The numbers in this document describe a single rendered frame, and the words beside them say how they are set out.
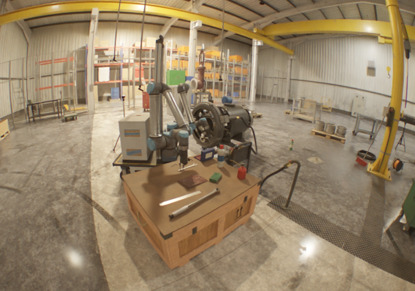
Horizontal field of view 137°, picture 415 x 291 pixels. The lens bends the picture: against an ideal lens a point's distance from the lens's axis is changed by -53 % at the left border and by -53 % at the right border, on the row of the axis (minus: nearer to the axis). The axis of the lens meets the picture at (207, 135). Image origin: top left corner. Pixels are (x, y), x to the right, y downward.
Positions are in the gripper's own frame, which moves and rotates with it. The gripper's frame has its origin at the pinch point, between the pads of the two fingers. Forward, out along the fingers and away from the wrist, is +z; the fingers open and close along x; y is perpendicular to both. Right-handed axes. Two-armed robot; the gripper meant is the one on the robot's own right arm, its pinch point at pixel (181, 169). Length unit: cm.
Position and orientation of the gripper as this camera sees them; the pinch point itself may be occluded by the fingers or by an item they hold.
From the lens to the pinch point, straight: 166.3
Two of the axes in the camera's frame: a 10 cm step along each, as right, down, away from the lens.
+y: 7.1, -1.8, 6.8
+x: -7.0, -2.4, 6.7
